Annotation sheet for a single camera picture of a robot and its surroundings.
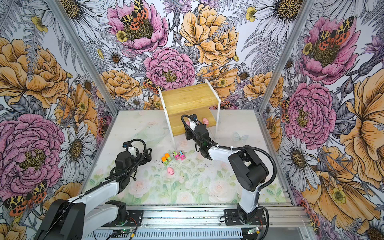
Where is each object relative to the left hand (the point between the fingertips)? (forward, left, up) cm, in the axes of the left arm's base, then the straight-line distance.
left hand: (145, 154), depth 89 cm
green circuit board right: (-37, -56, -7) cm, 67 cm away
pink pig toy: (+16, -35, +12) cm, 40 cm away
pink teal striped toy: (+2, -21, -4) cm, 21 cm away
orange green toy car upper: (+1, -12, -5) cm, 13 cm away
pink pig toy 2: (+15, -25, +11) cm, 31 cm away
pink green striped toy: (+1, -18, -5) cm, 18 cm away
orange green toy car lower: (-2, -11, -5) cm, 12 cm away
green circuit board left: (-36, +4, -7) cm, 37 cm away
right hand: (+13, -25, +9) cm, 29 cm away
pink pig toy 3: (-8, -15, -5) cm, 18 cm away
